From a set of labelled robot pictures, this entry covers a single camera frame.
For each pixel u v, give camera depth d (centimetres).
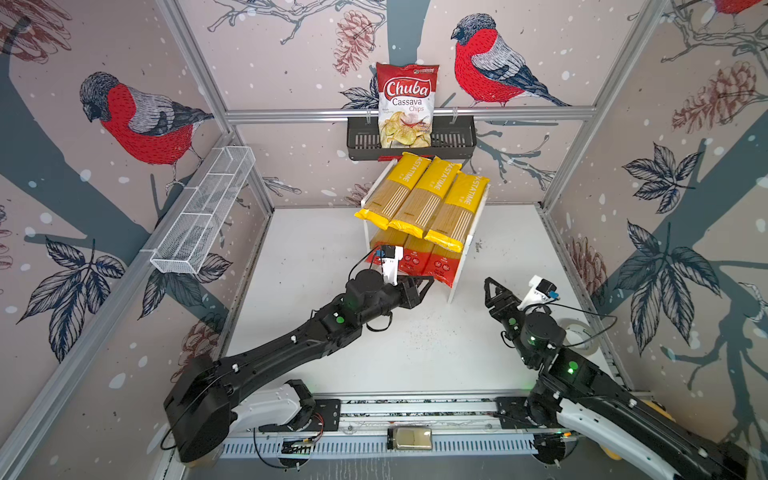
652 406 71
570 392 53
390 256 66
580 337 86
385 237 87
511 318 63
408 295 62
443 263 81
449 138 95
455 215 71
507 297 64
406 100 84
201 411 39
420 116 87
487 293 70
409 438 67
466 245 69
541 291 63
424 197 75
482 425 73
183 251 70
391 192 76
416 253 84
